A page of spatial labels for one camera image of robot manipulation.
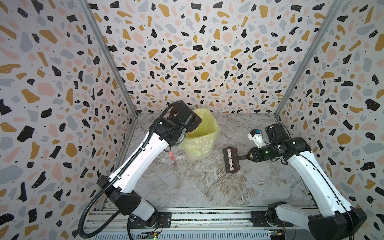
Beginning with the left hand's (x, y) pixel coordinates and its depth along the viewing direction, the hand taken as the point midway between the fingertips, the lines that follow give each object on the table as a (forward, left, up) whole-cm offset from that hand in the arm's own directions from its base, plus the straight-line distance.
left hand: (170, 129), depth 70 cm
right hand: (-8, -36, -9) cm, 38 cm away
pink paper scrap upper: (+4, +5, -31) cm, 32 cm away
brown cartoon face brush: (-5, -31, -21) cm, 38 cm away
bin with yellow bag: (-2, -14, -7) cm, 16 cm away
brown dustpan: (+17, -3, -4) cm, 18 cm away
